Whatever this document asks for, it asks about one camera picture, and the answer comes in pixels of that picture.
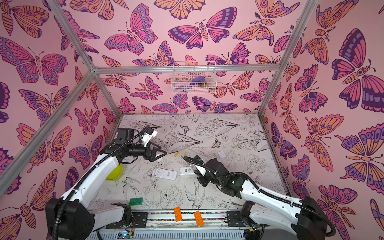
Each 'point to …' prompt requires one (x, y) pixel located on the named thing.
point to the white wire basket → (194, 82)
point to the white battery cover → (222, 154)
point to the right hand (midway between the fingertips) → (196, 168)
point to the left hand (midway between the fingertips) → (162, 149)
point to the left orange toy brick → (178, 214)
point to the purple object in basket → (200, 79)
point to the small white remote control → (186, 170)
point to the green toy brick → (136, 201)
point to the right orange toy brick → (199, 218)
